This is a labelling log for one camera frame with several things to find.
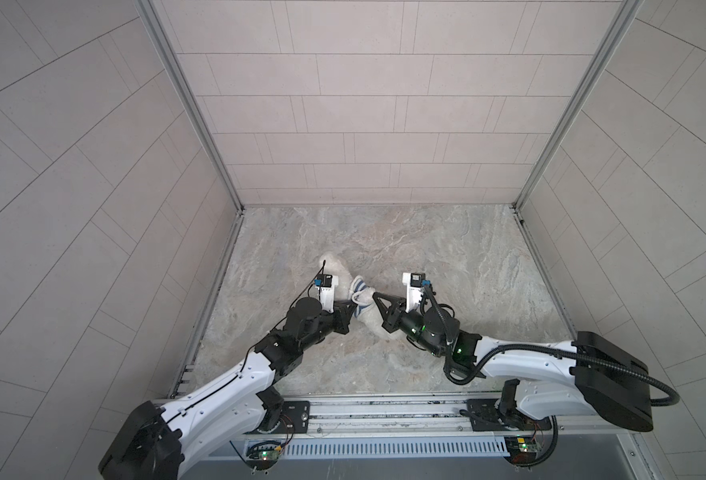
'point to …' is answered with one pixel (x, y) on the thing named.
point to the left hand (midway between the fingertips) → (363, 303)
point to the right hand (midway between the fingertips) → (370, 301)
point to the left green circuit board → (263, 455)
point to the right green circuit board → (521, 450)
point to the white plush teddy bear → (373, 318)
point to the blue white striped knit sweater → (362, 298)
